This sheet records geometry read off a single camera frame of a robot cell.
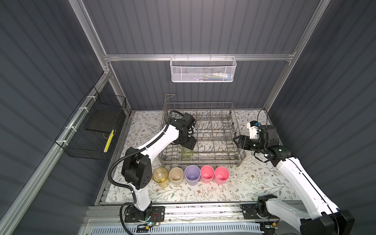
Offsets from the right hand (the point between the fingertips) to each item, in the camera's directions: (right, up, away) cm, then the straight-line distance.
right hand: (240, 140), depth 78 cm
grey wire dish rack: (-7, -2, +24) cm, 25 cm away
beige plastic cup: (-35, -20, +5) cm, 41 cm away
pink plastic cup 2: (-8, -21, +7) cm, 23 cm away
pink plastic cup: (-17, -21, +8) cm, 28 cm away
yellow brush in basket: (-66, +1, -8) cm, 66 cm away
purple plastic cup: (-26, -19, +4) cm, 32 cm away
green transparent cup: (-29, -9, +8) cm, 31 cm away
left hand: (-28, -3, +8) cm, 29 cm away
